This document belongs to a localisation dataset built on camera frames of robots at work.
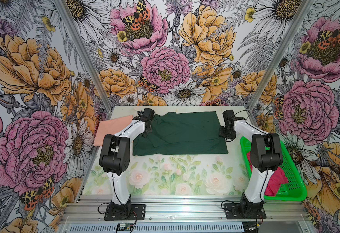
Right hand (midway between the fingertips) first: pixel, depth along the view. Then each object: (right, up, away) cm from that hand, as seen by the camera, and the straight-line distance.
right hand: (224, 137), depth 99 cm
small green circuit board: (-56, -39, -28) cm, 74 cm away
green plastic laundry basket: (+30, -25, -21) cm, 45 cm away
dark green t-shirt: (-34, +2, +6) cm, 35 cm away
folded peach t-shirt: (-80, +7, +10) cm, 80 cm away
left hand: (-55, +3, -1) cm, 55 cm away
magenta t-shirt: (+23, -20, -19) cm, 36 cm away
